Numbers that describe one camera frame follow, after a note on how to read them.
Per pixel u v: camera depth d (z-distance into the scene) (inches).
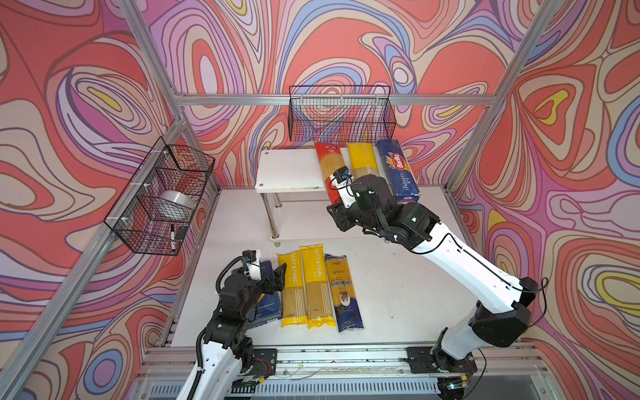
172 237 28.3
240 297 23.1
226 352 20.9
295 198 47.8
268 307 30.8
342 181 21.6
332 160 30.2
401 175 27.8
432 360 28.3
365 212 19.4
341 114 37.8
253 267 25.7
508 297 15.9
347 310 32.1
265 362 28.7
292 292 33.8
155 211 28.3
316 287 33.9
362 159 30.8
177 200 28.9
